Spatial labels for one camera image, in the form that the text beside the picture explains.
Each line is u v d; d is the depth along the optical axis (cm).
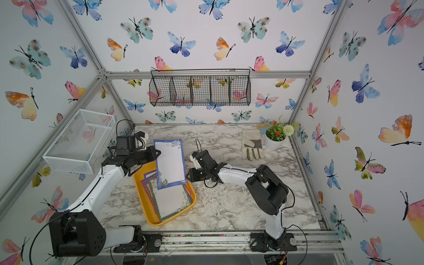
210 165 71
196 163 81
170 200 85
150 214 82
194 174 78
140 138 72
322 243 75
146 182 92
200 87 98
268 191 49
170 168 88
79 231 40
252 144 109
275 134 96
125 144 63
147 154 73
